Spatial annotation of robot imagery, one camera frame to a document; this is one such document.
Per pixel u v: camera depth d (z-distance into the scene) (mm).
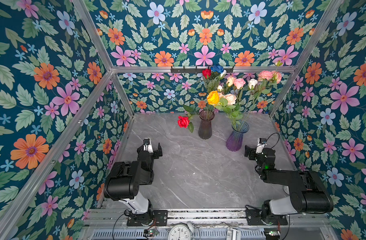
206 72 847
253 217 737
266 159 697
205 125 953
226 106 729
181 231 674
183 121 677
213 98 691
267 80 764
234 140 1016
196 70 927
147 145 784
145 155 719
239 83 755
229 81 784
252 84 784
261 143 793
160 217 735
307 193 446
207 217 750
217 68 803
